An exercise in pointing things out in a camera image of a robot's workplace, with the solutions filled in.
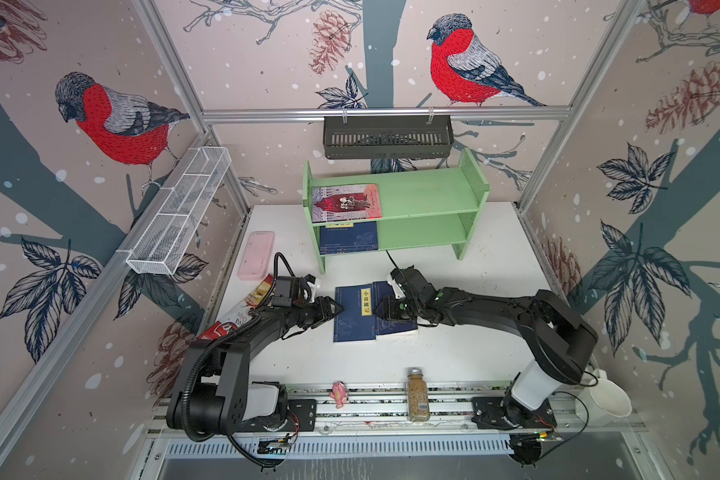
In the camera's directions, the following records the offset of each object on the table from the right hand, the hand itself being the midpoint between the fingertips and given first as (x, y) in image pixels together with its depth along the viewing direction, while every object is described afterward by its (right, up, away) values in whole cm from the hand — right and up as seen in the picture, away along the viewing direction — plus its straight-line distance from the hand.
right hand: (376, 315), depth 86 cm
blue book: (-6, -3, +3) cm, 7 cm away
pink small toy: (-10, -17, -11) cm, 23 cm away
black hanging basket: (+4, +59, +17) cm, 61 cm away
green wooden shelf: (+12, +31, -4) cm, 34 cm away
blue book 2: (+2, +6, +9) cm, 11 cm away
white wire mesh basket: (-53, +21, -16) cm, 59 cm away
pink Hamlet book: (-9, +33, -3) cm, 34 cm away
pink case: (-43, +16, +21) cm, 50 cm away
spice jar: (+10, -17, -15) cm, 25 cm away
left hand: (-11, +1, -1) cm, 11 cm away
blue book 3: (-9, +23, +9) cm, 26 cm away
